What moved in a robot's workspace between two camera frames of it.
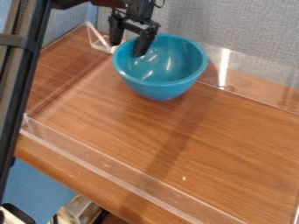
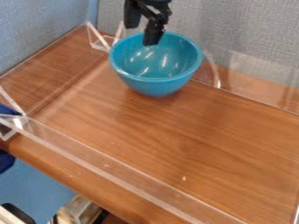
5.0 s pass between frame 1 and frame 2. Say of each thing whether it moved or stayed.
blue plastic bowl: stayed
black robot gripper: moved
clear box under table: stayed
